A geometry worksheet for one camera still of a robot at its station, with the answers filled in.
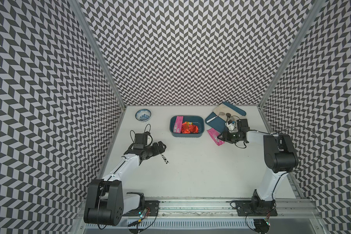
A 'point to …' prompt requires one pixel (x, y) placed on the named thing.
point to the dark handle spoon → (227, 114)
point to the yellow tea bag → (188, 123)
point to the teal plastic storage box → (199, 119)
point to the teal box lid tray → (217, 123)
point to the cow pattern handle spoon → (165, 160)
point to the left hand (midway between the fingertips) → (160, 149)
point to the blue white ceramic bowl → (143, 115)
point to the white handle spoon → (221, 113)
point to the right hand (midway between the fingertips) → (220, 139)
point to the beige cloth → (225, 113)
